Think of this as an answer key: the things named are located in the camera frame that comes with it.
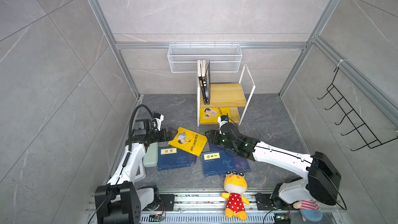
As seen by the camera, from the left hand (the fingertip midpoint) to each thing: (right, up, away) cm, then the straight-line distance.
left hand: (169, 129), depth 84 cm
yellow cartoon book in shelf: (+24, +7, +17) cm, 30 cm away
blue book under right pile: (+24, -12, +8) cm, 29 cm away
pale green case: (-10, -17, 0) cm, 20 cm away
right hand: (+21, -2, -3) cm, 21 cm away
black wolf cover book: (+21, +27, 0) cm, 35 cm away
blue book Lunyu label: (+1, -16, +2) cm, 16 cm away
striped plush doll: (+65, -33, -17) cm, 75 cm away
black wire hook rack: (+83, -1, -26) cm, 87 cm away
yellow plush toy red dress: (+34, -25, -11) cm, 44 cm away
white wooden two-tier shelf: (+36, +19, +11) cm, 42 cm away
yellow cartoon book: (+10, -9, +9) cm, 16 cm away
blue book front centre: (+27, -19, +2) cm, 33 cm away
